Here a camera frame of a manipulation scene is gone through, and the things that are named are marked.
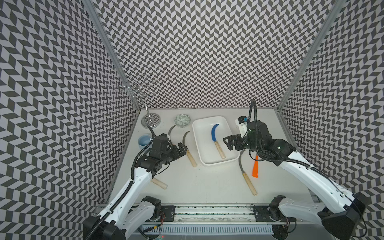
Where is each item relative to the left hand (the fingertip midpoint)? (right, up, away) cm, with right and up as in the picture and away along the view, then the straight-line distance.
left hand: (181, 152), depth 79 cm
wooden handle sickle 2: (+5, -8, +12) cm, 15 cm away
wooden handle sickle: (-11, +11, +26) cm, 30 cm away
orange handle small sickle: (+42, -13, +6) cm, 44 cm away
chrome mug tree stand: (-28, +17, +32) cm, 46 cm away
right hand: (+26, +7, -6) cm, 28 cm away
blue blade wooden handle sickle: (+23, -1, +17) cm, 28 cm away
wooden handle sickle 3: (+37, -17, +4) cm, 41 cm away
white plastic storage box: (+15, -2, +17) cm, 23 cm away
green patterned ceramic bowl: (-3, +17, +32) cm, 37 cm away
